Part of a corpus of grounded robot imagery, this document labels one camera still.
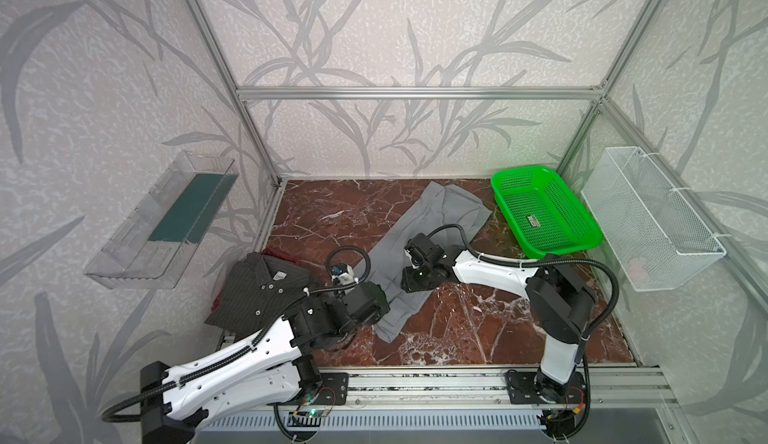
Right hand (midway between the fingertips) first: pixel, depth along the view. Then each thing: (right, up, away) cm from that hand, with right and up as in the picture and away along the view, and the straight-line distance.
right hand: (405, 275), depth 89 cm
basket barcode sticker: (+47, +16, +19) cm, 53 cm away
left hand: (-6, -2, -15) cm, 16 cm away
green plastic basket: (+51, +17, +19) cm, 57 cm away
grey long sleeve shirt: (+13, +21, +22) cm, 33 cm away
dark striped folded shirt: (-42, -3, -4) cm, 42 cm away
